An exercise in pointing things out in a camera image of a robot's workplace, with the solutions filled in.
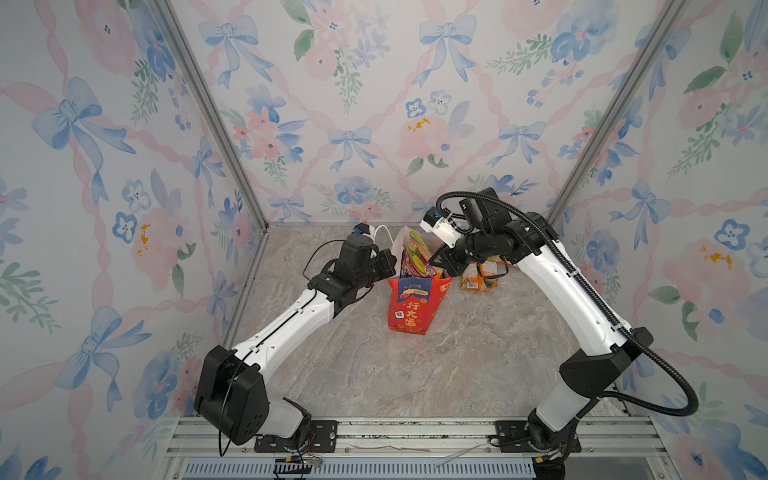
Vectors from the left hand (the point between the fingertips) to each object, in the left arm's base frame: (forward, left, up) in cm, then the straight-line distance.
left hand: (401, 255), depth 78 cm
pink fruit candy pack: (-3, -4, +2) cm, 5 cm away
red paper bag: (-8, -3, -10) cm, 13 cm away
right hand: (-4, -7, +5) cm, 10 cm away
